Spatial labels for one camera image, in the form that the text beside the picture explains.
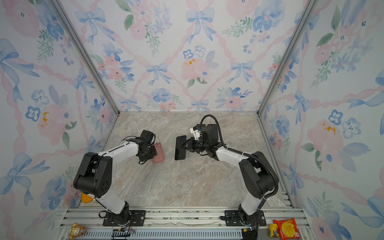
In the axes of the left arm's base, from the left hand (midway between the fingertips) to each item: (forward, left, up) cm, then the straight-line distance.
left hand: (153, 153), depth 95 cm
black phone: (-5, -18, +11) cm, 21 cm away
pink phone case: (-2, -5, +1) cm, 5 cm away
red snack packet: (-39, -70, -1) cm, 80 cm away
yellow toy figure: (-39, -63, +1) cm, 74 cm away
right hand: (-1, -18, +12) cm, 22 cm away
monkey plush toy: (-41, +27, +1) cm, 49 cm away
